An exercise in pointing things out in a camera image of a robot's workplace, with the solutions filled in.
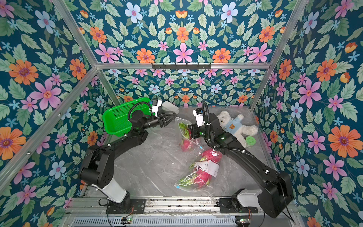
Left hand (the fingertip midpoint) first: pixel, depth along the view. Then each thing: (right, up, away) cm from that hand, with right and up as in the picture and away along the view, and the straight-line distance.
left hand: (175, 115), depth 75 cm
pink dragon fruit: (+6, -16, +9) cm, 19 cm away
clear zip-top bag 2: (+21, -30, +4) cm, 37 cm away
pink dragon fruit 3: (+13, -33, -1) cm, 36 cm away
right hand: (+9, -4, +1) cm, 10 cm away
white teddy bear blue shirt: (+39, -7, +24) cm, 46 cm away
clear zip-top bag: (+12, -19, +8) cm, 24 cm away
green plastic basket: (-52, -2, +36) cm, 64 cm away
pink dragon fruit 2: (+22, -24, +7) cm, 34 cm away
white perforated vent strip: (+3, -54, -5) cm, 54 cm away
